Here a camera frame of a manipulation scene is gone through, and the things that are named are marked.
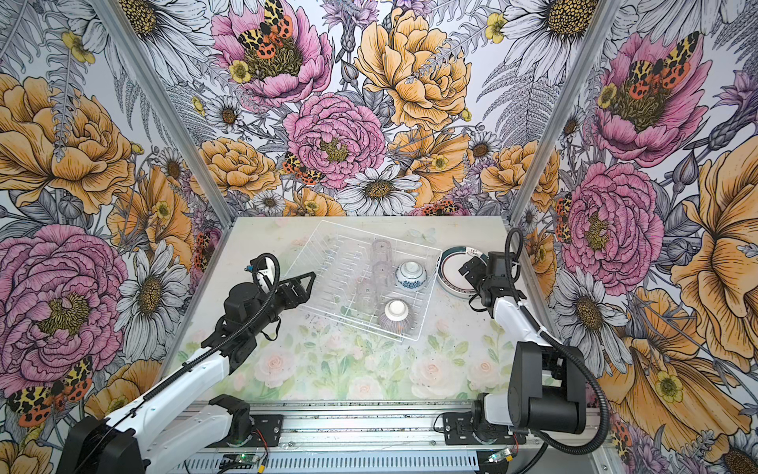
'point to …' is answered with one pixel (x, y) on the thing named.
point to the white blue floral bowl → (411, 275)
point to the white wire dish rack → (363, 280)
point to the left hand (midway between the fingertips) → (306, 285)
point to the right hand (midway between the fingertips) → (470, 279)
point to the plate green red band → (448, 276)
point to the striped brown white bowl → (395, 316)
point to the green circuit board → (246, 457)
